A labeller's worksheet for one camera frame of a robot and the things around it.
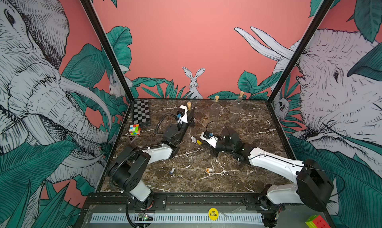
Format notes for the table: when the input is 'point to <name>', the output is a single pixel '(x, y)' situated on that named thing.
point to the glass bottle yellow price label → (189, 105)
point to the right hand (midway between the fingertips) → (201, 142)
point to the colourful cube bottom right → (317, 221)
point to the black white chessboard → (142, 112)
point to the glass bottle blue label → (237, 109)
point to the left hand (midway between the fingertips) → (192, 104)
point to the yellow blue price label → (196, 141)
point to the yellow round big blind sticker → (213, 214)
